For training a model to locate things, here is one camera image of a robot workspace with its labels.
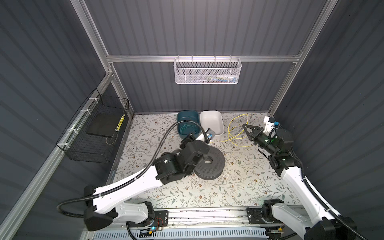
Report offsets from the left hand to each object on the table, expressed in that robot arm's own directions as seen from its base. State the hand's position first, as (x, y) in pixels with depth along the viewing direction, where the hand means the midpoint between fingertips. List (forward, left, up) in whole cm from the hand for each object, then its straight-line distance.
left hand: (199, 137), depth 65 cm
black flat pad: (+13, +47, -4) cm, 49 cm away
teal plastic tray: (+31, +6, -31) cm, 44 cm away
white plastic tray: (+40, -14, -32) cm, 53 cm away
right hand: (+6, -23, -2) cm, 24 cm away
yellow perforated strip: (+17, +41, -6) cm, 44 cm away
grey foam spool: (-1, -8, -27) cm, 28 cm away
